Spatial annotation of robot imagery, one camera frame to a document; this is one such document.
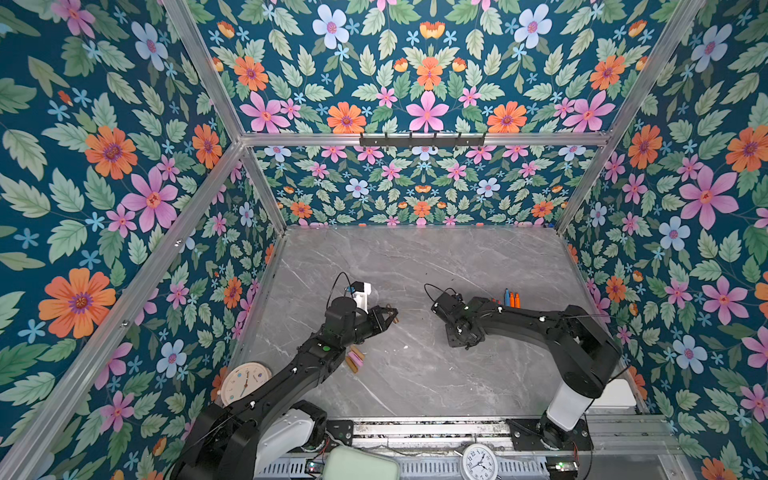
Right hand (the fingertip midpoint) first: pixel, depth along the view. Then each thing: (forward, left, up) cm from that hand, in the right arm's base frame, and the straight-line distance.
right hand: (458, 337), depth 90 cm
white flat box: (-18, -39, +2) cm, 43 cm away
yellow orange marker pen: (+13, -21, 0) cm, 25 cm away
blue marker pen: (+14, -18, +1) cm, 23 cm away
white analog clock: (-32, -1, +3) cm, 32 cm away
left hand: (0, +17, +18) cm, 24 cm away
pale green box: (-32, +30, +3) cm, 44 cm away
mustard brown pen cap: (-8, +32, -1) cm, 33 cm away
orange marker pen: (+13, -20, 0) cm, 24 cm away
